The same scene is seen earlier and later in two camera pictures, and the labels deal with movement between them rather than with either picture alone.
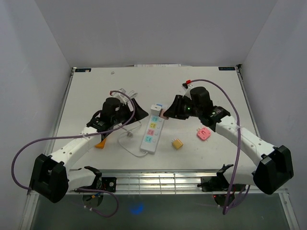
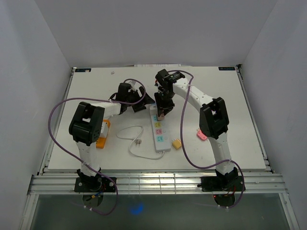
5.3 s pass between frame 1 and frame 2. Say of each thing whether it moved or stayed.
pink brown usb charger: moved
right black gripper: moved
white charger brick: stayed
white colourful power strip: moved
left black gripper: moved
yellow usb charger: stayed
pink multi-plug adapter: stayed
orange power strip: stayed
